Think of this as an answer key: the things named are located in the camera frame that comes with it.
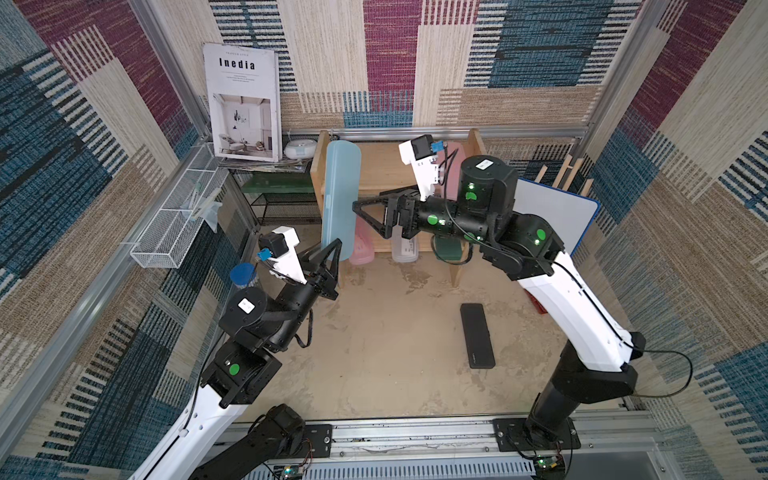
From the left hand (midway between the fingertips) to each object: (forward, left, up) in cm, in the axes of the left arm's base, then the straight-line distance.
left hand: (334, 240), depth 55 cm
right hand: (+2, -6, +8) cm, 10 cm away
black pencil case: (+2, -36, -47) cm, 59 cm away
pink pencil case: (+19, -3, -22) cm, 29 cm away
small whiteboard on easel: (+28, -64, -21) cm, 73 cm away
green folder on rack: (+46, +27, -22) cm, 58 cm away
